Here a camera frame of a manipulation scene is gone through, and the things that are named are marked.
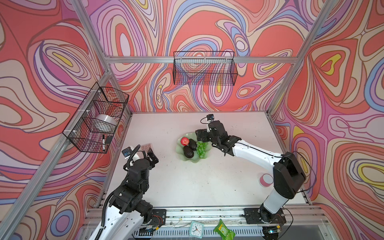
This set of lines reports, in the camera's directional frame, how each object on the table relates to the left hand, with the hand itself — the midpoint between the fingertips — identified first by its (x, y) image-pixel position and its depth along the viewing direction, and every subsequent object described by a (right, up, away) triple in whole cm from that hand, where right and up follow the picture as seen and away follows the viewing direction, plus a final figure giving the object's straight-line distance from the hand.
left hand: (146, 152), depth 72 cm
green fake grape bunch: (+28, 0, +19) cm, 34 cm away
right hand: (+29, +9, +15) cm, 34 cm away
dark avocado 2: (+23, +1, +23) cm, 32 cm away
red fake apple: (+18, +3, +21) cm, 28 cm away
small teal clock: (+25, -36, -3) cm, 44 cm away
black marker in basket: (-21, +5, 0) cm, 21 cm away
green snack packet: (+38, -37, -4) cm, 53 cm away
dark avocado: (+20, -3, +19) cm, 28 cm away
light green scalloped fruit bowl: (+25, -8, +21) cm, 34 cm away
